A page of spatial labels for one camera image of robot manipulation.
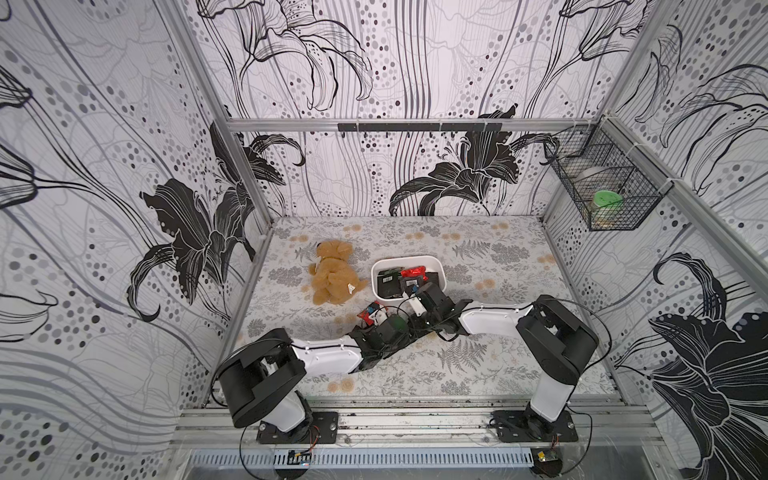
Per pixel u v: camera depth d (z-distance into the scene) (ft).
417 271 3.25
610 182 2.58
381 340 2.16
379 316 2.63
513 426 2.28
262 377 1.44
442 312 2.35
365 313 2.65
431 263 3.25
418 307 2.53
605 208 2.35
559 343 1.57
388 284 3.20
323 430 2.40
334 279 2.89
